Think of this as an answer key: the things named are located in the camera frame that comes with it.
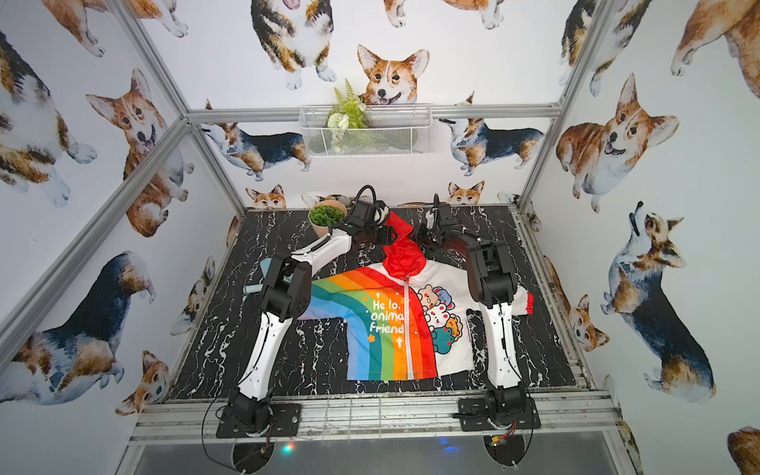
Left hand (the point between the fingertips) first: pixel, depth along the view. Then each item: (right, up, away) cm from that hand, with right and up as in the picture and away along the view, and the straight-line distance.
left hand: (398, 230), depth 104 cm
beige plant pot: (-26, 0, -3) cm, 26 cm away
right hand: (+4, -1, +4) cm, 6 cm away
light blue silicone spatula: (-48, -19, -7) cm, 52 cm away
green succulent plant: (-26, +5, -1) cm, 26 cm away
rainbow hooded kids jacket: (+4, -27, -14) cm, 31 cm away
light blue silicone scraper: (-47, -12, 0) cm, 49 cm away
